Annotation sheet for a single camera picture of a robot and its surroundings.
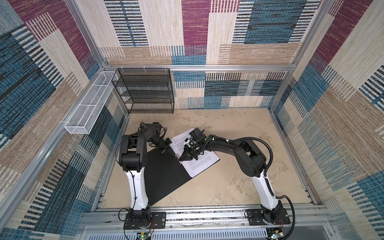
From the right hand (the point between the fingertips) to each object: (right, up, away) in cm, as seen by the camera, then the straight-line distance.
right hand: (180, 160), depth 89 cm
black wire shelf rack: (-27, +46, +22) cm, 58 cm away
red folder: (-9, -8, -2) cm, 12 cm away
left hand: (-4, +4, +8) cm, 9 cm away
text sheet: (+7, -5, +3) cm, 9 cm away
